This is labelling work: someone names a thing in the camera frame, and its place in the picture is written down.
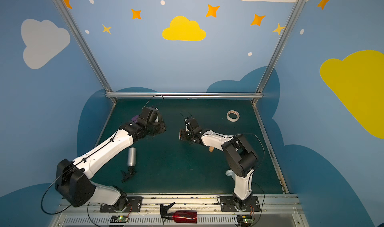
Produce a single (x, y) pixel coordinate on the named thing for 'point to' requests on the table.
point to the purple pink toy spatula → (134, 119)
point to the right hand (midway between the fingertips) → (181, 133)
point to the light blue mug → (230, 173)
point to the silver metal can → (132, 157)
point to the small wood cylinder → (211, 149)
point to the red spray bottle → (178, 216)
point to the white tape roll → (233, 112)
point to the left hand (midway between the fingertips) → (168, 125)
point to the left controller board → (119, 219)
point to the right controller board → (244, 220)
